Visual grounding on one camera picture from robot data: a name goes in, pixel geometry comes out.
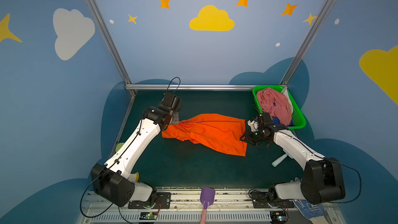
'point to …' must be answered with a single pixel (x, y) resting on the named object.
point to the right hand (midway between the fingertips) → (243, 137)
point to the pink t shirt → (277, 104)
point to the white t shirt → (286, 93)
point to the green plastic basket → (300, 121)
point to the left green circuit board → (148, 215)
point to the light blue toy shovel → (278, 161)
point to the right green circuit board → (279, 216)
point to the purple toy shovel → (207, 196)
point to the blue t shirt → (276, 121)
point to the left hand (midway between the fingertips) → (173, 116)
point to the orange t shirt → (221, 132)
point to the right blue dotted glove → (315, 213)
